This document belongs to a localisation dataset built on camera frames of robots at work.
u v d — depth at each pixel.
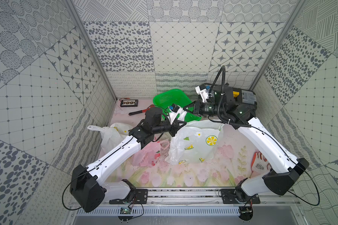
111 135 0.77
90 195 0.38
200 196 0.75
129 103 1.17
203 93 0.61
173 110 0.61
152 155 0.76
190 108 0.64
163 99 1.14
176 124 0.63
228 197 0.73
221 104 0.49
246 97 0.98
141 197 0.73
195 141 0.76
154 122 0.55
